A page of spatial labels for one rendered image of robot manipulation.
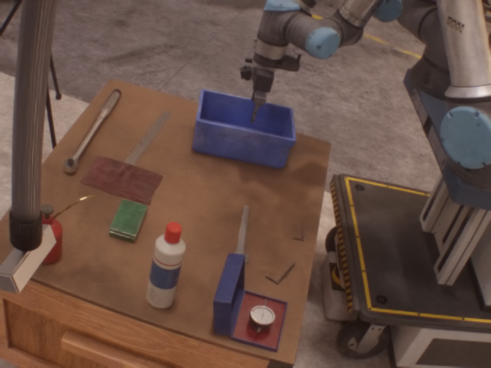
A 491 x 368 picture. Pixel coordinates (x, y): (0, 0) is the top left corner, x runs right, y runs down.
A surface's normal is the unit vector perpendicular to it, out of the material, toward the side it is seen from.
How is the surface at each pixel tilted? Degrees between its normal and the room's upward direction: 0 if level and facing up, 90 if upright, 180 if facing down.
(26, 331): 90
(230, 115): 90
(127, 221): 0
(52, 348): 90
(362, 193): 0
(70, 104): 0
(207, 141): 90
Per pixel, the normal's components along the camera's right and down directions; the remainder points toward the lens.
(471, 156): -0.65, 0.40
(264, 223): 0.22, -0.77
